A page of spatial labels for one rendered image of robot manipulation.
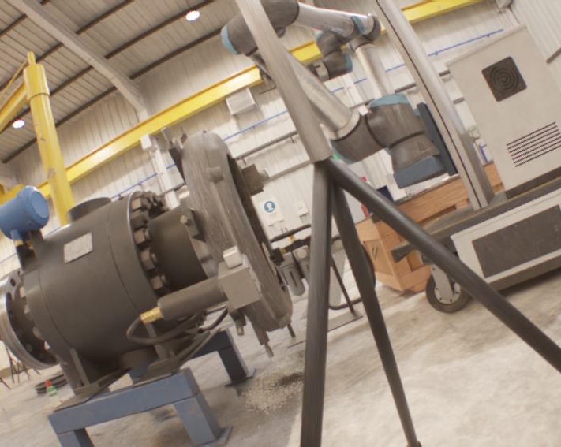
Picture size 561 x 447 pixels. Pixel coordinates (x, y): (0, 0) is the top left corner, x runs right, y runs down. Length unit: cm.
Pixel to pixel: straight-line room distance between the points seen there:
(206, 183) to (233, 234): 17
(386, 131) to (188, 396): 110
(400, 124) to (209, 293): 86
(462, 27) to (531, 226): 1301
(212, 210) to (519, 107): 104
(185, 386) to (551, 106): 145
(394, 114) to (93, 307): 122
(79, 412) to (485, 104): 169
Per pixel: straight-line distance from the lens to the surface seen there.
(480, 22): 1463
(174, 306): 120
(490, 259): 148
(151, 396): 134
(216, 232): 121
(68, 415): 151
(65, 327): 156
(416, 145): 152
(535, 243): 146
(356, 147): 161
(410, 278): 227
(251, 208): 151
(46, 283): 158
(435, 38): 1390
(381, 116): 156
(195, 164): 131
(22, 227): 166
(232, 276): 113
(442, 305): 165
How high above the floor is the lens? 45
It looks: 4 degrees up
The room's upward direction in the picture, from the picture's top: 23 degrees counter-clockwise
